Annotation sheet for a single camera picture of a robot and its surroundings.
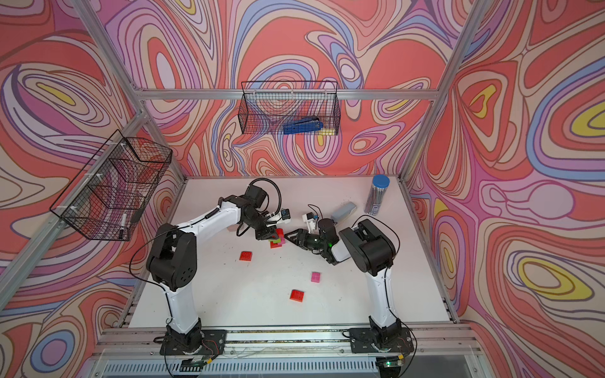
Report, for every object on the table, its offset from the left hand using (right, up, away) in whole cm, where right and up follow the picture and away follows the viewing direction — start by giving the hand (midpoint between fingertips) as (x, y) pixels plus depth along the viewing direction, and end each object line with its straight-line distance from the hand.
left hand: (277, 231), depth 92 cm
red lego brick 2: (-1, -6, +1) cm, 6 cm away
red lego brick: (+1, 0, -2) cm, 2 cm away
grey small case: (+28, +7, +12) cm, 32 cm away
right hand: (+4, -6, +3) cm, 8 cm away
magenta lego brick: (+2, -4, +1) cm, 5 cm away
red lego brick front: (+8, -21, -10) cm, 25 cm away
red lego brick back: (-12, -10, -1) cm, 16 cm away
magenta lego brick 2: (+15, -16, -6) cm, 23 cm away
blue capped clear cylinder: (+41, +19, -1) cm, 45 cm away
